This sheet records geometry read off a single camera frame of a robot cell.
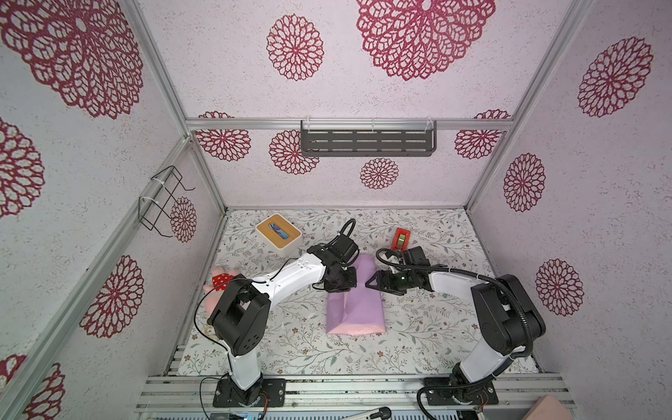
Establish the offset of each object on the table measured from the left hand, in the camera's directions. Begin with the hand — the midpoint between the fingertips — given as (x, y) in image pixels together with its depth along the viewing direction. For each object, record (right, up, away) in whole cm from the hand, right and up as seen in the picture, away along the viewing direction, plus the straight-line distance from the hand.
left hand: (352, 288), depth 86 cm
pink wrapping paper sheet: (+2, -6, -4) cm, 7 cm away
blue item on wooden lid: (-28, +19, +21) cm, 40 cm away
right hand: (+8, 0, +6) cm, 10 cm away
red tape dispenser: (+20, +16, +15) cm, 30 cm away
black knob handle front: (+8, -30, -16) cm, 35 cm away
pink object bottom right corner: (+52, -29, -15) cm, 61 cm away
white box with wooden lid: (-28, +17, +18) cm, 37 cm away
